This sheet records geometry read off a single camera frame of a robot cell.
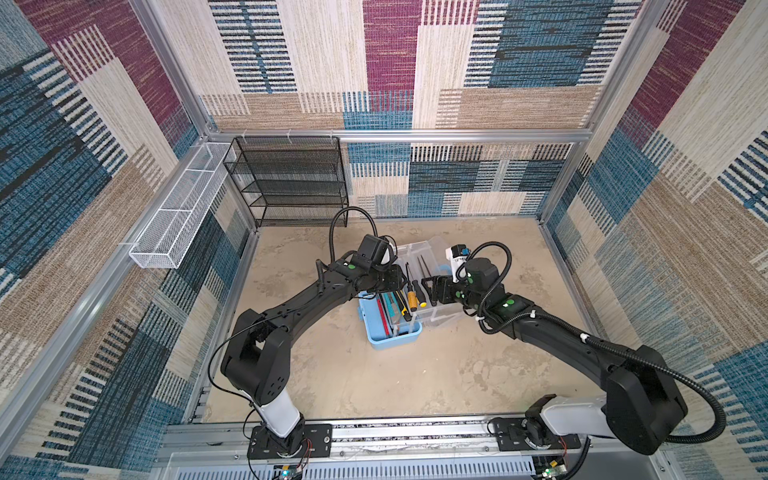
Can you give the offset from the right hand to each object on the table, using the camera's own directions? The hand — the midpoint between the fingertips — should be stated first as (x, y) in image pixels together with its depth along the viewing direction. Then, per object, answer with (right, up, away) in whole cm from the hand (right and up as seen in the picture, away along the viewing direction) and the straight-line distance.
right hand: (432, 284), depth 83 cm
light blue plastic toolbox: (+1, +8, +6) cm, 11 cm away
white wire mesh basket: (-64, +12, -13) cm, 66 cm away
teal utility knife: (-11, -7, +2) cm, 13 cm away
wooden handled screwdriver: (-5, -4, -4) cm, 8 cm away
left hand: (-7, +2, +2) cm, 8 cm away
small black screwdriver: (-1, +5, +6) cm, 8 cm away
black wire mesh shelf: (-47, +34, +26) cm, 64 cm away
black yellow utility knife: (-7, -7, +2) cm, 10 cm away
